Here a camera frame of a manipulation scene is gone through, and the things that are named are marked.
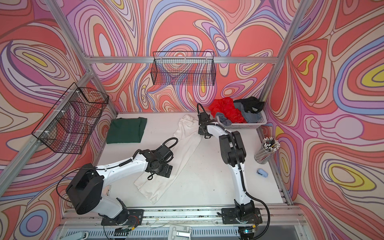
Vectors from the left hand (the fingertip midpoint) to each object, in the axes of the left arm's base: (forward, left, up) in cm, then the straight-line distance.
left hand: (165, 170), depth 86 cm
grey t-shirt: (+36, -58, +6) cm, 68 cm away
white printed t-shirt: (+28, -13, -2) cm, 31 cm away
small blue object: (-1, -57, -1) cm, 57 cm away
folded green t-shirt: (+30, +32, 0) cm, 43 cm away
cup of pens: (+8, -58, +14) cm, 61 cm away
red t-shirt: (+50, -42, +5) cm, 65 cm away
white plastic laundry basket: (+32, -56, +2) cm, 64 cm away
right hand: (+30, -26, -4) cm, 40 cm away
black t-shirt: (+48, -61, +7) cm, 78 cm away
